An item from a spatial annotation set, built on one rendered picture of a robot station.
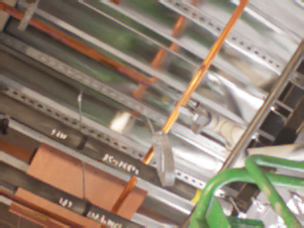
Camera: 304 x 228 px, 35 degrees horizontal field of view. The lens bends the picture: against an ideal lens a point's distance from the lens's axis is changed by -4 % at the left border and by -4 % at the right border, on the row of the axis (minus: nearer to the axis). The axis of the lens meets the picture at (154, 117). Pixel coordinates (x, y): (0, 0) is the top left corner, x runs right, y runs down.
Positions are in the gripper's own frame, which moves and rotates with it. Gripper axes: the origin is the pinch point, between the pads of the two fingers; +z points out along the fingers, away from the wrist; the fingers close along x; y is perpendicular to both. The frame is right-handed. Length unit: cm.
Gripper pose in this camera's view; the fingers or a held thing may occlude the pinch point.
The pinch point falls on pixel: (179, 106)
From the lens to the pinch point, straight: 239.1
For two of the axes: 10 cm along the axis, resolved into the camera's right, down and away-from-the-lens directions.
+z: -7.8, -3.3, -5.3
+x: 3.6, 4.5, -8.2
